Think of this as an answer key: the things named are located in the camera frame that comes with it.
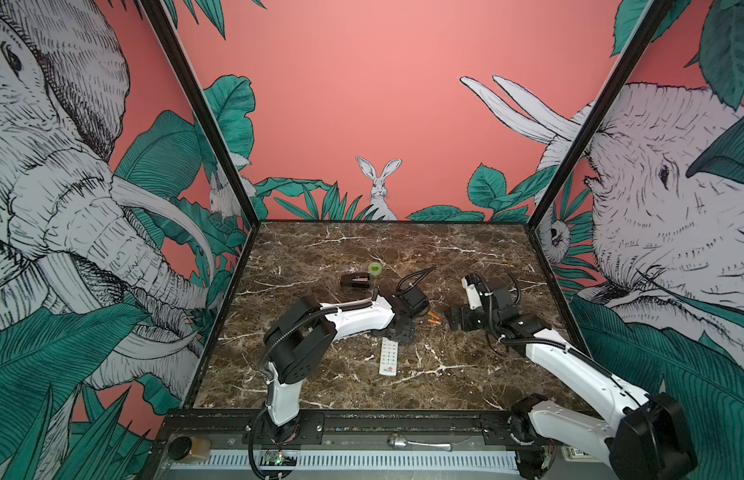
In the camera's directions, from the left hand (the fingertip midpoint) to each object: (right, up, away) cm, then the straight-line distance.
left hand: (399, 331), depth 88 cm
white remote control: (-3, -8, -5) cm, 10 cm away
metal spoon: (-1, -23, -15) cm, 28 cm away
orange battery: (+12, +3, +6) cm, 14 cm away
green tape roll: (-8, +18, +18) cm, 27 cm away
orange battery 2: (+11, +2, +5) cm, 12 cm away
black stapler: (-15, +14, +13) cm, 24 cm away
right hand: (+16, +8, -5) cm, 19 cm away
